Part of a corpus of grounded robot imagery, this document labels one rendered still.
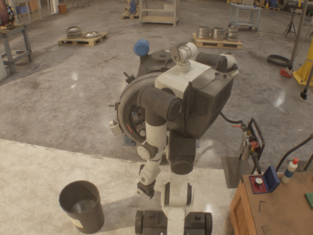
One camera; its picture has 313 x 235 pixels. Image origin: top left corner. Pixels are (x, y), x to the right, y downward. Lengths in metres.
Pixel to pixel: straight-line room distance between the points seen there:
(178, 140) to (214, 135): 1.66
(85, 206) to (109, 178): 0.46
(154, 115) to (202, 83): 0.24
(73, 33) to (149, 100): 5.78
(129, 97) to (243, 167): 1.37
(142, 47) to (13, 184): 1.97
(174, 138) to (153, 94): 0.35
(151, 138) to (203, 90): 0.30
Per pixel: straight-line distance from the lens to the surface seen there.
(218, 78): 1.00
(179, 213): 1.47
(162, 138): 0.98
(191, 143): 1.14
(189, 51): 0.99
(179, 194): 1.36
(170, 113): 0.83
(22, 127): 3.35
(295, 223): 1.66
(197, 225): 1.76
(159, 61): 2.24
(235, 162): 2.50
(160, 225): 1.74
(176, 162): 1.12
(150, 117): 0.90
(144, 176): 1.22
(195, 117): 0.99
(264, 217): 1.58
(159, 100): 0.84
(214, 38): 6.00
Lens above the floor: 1.73
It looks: 36 degrees down
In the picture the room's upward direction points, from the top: straight up
